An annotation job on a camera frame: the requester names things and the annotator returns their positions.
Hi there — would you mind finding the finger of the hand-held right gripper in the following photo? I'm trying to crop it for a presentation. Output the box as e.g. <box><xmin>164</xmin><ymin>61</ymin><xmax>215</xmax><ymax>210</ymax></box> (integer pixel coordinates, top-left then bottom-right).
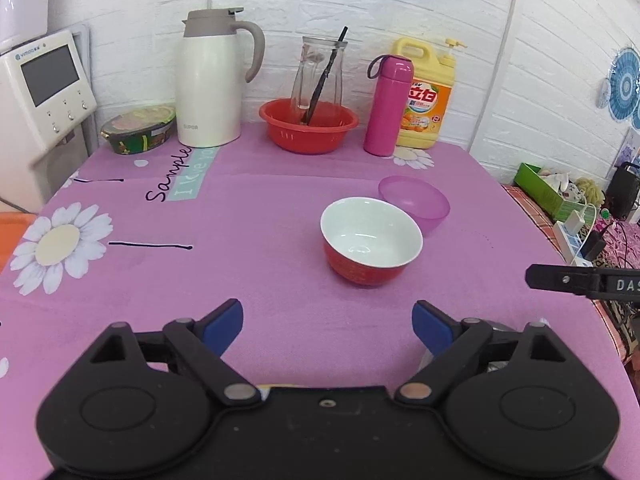
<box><xmin>526</xmin><ymin>264</ymin><xmax>599</xmax><ymax>297</ymax></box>

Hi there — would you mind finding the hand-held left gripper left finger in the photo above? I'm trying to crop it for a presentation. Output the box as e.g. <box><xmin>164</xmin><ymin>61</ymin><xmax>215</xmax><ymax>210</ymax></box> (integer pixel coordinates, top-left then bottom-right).
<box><xmin>84</xmin><ymin>298</ymin><xmax>262</xmax><ymax>407</ymax></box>

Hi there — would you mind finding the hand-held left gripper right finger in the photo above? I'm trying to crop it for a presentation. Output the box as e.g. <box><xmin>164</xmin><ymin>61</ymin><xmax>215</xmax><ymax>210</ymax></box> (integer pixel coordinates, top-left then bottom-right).
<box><xmin>396</xmin><ymin>300</ymin><xmax>587</xmax><ymax>404</ymax></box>

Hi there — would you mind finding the red bowl with white inside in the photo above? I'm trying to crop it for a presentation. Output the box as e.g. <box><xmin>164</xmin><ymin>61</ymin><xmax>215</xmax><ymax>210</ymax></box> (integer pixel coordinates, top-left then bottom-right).
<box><xmin>320</xmin><ymin>197</ymin><xmax>424</xmax><ymax>287</ymax></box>

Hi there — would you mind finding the white power strip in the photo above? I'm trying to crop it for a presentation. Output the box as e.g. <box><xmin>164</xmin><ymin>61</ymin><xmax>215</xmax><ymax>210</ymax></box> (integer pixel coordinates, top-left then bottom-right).
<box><xmin>552</xmin><ymin>210</ymin><xmax>601</xmax><ymax>267</ymax></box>

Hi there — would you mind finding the black charger plug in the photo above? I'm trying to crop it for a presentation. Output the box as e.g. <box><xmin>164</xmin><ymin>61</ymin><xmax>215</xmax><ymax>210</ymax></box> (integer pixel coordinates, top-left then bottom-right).
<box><xmin>582</xmin><ymin>230</ymin><xmax>609</xmax><ymax>262</ymax></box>

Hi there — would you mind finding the red plaid cloth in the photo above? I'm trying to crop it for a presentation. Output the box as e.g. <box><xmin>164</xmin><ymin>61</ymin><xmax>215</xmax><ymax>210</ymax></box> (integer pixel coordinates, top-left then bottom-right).
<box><xmin>501</xmin><ymin>184</ymin><xmax>640</xmax><ymax>376</ymax></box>

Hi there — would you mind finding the green cardboard box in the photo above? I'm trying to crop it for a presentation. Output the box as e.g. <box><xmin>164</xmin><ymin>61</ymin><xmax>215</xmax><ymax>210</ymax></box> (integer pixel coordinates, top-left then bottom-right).
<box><xmin>514</xmin><ymin>162</ymin><xmax>581</xmax><ymax>221</ymax></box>

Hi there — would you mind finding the black speaker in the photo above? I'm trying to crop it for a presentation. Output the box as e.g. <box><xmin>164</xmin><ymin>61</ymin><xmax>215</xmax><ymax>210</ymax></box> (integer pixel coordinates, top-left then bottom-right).
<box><xmin>605</xmin><ymin>162</ymin><xmax>640</xmax><ymax>221</ymax></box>

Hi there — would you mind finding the purple floral tablecloth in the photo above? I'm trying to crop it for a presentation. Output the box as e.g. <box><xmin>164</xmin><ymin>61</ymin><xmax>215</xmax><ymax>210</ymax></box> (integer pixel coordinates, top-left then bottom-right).
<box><xmin>0</xmin><ymin>120</ymin><xmax>626</xmax><ymax>480</ymax></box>

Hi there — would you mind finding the purple translucent plastic bowl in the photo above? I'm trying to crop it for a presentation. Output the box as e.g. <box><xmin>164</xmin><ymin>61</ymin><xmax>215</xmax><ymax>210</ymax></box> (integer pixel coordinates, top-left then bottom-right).
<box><xmin>378</xmin><ymin>175</ymin><xmax>451</xmax><ymax>235</ymax></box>

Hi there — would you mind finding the red plastic colander basket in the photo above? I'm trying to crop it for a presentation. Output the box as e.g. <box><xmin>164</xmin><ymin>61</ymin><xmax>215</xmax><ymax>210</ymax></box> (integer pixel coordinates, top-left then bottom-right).
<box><xmin>258</xmin><ymin>99</ymin><xmax>360</xmax><ymax>155</ymax></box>

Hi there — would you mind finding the instant noodle bowl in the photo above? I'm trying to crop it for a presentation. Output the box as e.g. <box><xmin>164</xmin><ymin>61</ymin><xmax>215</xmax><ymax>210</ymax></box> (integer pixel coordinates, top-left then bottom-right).
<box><xmin>100</xmin><ymin>105</ymin><xmax>177</xmax><ymax>156</ymax></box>

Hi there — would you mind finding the yellow dish soap bottle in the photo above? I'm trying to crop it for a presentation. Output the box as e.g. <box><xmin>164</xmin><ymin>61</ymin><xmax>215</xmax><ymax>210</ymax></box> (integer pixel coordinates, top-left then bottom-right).
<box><xmin>395</xmin><ymin>36</ymin><xmax>469</xmax><ymax>150</ymax></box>

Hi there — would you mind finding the pink insulated bottle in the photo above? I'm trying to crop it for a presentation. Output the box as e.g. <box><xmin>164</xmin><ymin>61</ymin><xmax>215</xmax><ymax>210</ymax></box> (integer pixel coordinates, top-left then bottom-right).
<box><xmin>363</xmin><ymin>54</ymin><xmax>416</xmax><ymax>157</ymax></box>

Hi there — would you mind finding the orange plastic basin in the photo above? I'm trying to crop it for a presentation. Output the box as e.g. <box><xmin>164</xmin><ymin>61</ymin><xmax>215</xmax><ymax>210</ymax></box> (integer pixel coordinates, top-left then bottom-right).
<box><xmin>0</xmin><ymin>212</ymin><xmax>36</xmax><ymax>272</ymax></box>

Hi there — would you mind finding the white thermos jug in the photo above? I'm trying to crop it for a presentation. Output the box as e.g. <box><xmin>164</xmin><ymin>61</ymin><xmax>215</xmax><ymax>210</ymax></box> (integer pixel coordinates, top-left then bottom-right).
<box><xmin>175</xmin><ymin>7</ymin><xmax>266</xmax><ymax>148</ymax></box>

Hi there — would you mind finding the clear glass carafe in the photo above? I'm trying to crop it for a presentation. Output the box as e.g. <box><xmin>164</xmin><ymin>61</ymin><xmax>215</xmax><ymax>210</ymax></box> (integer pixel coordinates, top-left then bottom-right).
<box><xmin>290</xmin><ymin>36</ymin><xmax>348</xmax><ymax>126</ymax></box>

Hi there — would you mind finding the black stirring stick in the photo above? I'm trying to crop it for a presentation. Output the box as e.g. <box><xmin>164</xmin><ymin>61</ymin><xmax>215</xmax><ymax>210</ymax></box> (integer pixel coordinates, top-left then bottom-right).
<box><xmin>300</xmin><ymin>27</ymin><xmax>349</xmax><ymax>126</ymax></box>

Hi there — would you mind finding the white water dispenser with screen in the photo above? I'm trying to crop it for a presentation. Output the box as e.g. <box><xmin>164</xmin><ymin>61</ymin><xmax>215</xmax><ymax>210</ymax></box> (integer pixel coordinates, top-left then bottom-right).
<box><xmin>0</xmin><ymin>30</ymin><xmax>98</xmax><ymax>213</ymax></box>

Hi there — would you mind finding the blue round wall decoration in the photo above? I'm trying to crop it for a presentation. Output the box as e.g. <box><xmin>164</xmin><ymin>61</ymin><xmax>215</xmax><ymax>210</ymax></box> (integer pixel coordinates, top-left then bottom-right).
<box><xmin>597</xmin><ymin>47</ymin><xmax>640</xmax><ymax>128</ymax></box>

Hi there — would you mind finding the white wall cable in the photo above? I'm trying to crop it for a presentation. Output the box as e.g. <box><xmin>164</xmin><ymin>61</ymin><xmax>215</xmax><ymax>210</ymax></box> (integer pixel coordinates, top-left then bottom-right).
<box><xmin>469</xmin><ymin>0</ymin><xmax>522</xmax><ymax>152</ymax></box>

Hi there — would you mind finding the white wall water purifier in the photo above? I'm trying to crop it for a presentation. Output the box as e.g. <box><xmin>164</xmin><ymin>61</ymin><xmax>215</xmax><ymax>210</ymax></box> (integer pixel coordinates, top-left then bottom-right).
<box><xmin>0</xmin><ymin>0</ymin><xmax>53</xmax><ymax>51</ymax></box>

